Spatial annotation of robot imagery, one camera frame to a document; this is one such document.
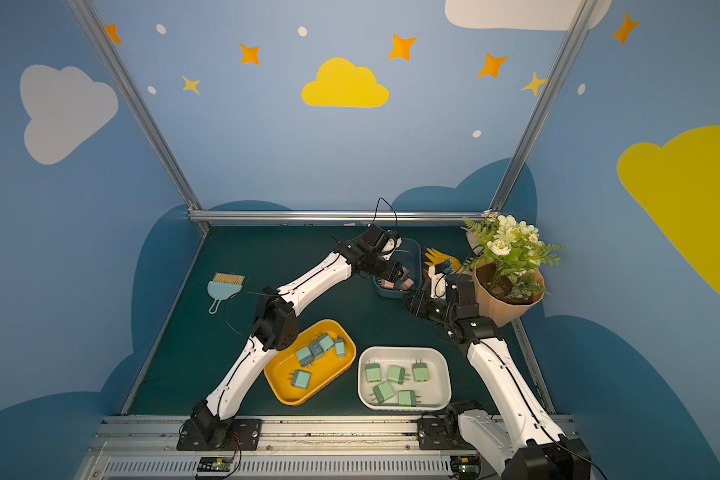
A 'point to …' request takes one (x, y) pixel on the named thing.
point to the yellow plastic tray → (279, 371)
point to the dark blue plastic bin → (409, 256)
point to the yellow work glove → (435, 257)
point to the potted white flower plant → (509, 263)
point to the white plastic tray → (435, 394)
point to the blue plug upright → (305, 356)
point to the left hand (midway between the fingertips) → (396, 265)
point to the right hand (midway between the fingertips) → (413, 295)
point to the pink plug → (408, 283)
